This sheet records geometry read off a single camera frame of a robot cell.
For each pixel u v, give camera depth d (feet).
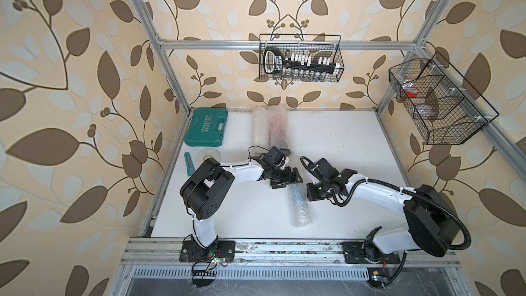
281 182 2.66
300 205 2.60
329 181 2.18
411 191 1.54
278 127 3.34
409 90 2.65
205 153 3.34
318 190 2.42
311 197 2.48
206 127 3.53
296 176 2.71
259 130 3.33
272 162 2.42
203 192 1.59
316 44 2.98
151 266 2.38
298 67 2.77
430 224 1.40
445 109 2.40
